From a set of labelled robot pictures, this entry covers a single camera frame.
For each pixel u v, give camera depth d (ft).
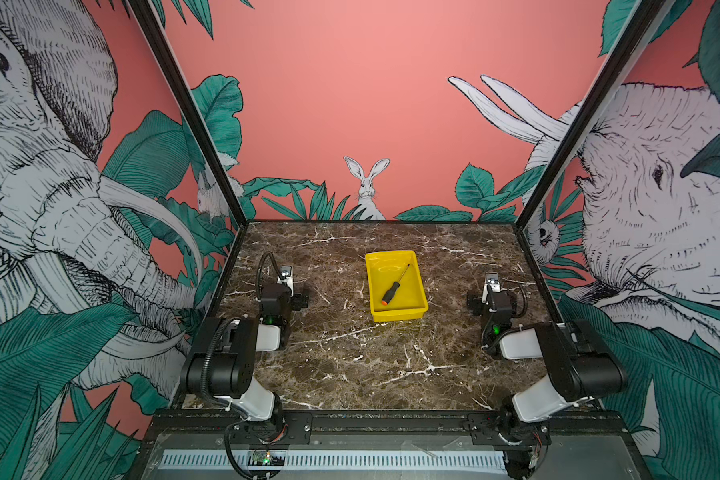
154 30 2.34
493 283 2.64
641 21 2.30
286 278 2.64
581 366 1.53
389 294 3.20
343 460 2.30
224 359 1.48
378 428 2.47
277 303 2.38
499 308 2.35
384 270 3.52
